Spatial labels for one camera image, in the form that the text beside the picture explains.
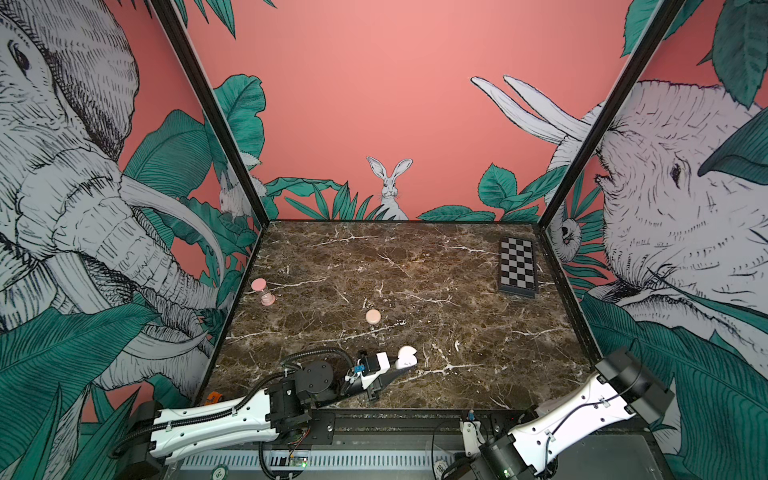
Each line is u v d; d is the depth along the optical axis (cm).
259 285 90
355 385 57
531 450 46
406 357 62
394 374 62
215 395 77
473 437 64
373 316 93
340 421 76
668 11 69
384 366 54
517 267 104
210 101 84
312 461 70
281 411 54
